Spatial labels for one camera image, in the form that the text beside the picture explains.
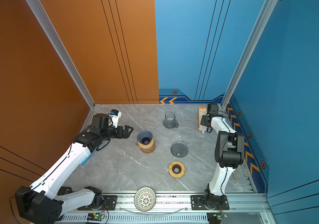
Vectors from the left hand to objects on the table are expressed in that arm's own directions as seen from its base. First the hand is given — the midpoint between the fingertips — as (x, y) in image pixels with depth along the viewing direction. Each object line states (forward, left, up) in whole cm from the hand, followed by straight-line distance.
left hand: (126, 126), depth 78 cm
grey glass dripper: (-5, -31, -18) cm, 36 cm away
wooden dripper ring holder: (-1, -9, -14) cm, 17 cm away
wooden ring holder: (-16, -29, -22) cm, 40 cm away
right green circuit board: (-40, -48, -22) cm, 66 cm away
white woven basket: (-32, -11, -21) cm, 40 cm away
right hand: (+16, -51, -14) cm, 56 cm away
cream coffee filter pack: (+23, -49, -12) cm, 56 cm away
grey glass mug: (+17, -25, -17) cm, 35 cm away
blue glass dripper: (+2, -9, -9) cm, 13 cm away
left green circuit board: (-40, +13, -24) cm, 48 cm away
